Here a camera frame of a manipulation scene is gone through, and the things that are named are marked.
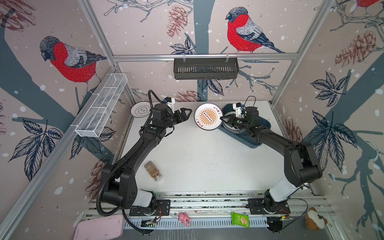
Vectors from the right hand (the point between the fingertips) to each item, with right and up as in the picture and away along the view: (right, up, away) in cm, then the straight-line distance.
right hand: (220, 119), depth 87 cm
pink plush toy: (-21, -46, -18) cm, 54 cm away
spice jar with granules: (-38, -29, -5) cm, 48 cm away
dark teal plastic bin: (+20, -14, +5) cm, 25 cm away
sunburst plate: (-8, +2, +1) cm, 8 cm away
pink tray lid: (-55, -49, -20) cm, 76 cm away
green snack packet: (+7, -47, -18) cm, 51 cm away
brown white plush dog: (+40, -47, -19) cm, 64 cm away
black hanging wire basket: (-7, +36, +17) cm, 40 cm away
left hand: (-19, +4, -9) cm, 21 cm away
